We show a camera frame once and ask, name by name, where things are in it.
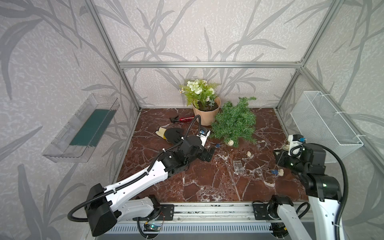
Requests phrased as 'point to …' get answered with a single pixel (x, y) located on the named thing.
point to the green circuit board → (153, 227)
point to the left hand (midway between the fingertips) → (208, 145)
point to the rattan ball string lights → (279, 172)
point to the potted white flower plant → (205, 102)
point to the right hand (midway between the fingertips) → (273, 150)
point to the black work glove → (173, 135)
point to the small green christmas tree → (235, 122)
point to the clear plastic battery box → (238, 168)
